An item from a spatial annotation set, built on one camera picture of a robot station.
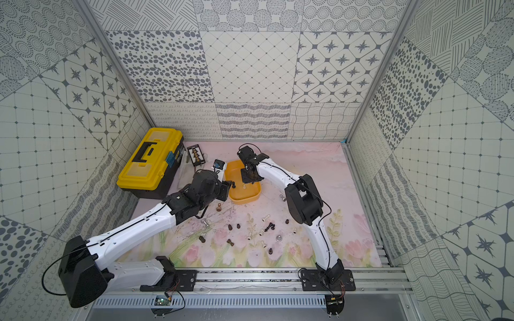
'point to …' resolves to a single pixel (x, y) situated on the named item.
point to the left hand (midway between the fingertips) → (226, 176)
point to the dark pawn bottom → (270, 251)
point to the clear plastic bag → (187, 172)
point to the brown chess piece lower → (229, 241)
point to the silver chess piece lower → (279, 238)
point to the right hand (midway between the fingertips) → (251, 179)
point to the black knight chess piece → (270, 225)
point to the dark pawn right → (287, 221)
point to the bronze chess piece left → (219, 208)
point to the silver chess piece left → (205, 222)
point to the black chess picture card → (196, 154)
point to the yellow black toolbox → (152, 158)
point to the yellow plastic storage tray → (243, 192)
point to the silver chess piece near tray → (284, 198)
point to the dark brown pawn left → (201, 239)
